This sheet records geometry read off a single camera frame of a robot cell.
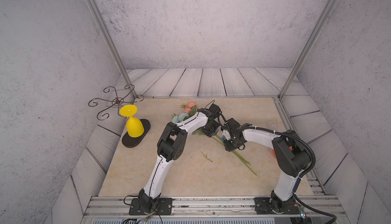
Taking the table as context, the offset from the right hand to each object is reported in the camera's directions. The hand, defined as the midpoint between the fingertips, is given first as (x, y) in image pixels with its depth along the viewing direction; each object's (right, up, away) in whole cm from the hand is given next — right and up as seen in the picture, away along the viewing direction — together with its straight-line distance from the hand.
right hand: (229, 147), depth 93 cm
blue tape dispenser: (-4, +7, -4) cm, 9 cm away
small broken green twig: (-14, -5, -3) cm, 15 cm away
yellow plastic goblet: (-49, +14, -18) cm, 54 cm away
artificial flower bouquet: (-25, +23, +13) cm, 37 cm away
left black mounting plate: (-34, -23, -21) cm, 46 cm away
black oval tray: (-62, +3, +4) cm, 63 cm away
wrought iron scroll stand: (-58, +27, -16) cm, 66 cm away
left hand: (-4, +8, +3) cm, 9 cm away
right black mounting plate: (+12, -22, -20) cm, 33 cm away
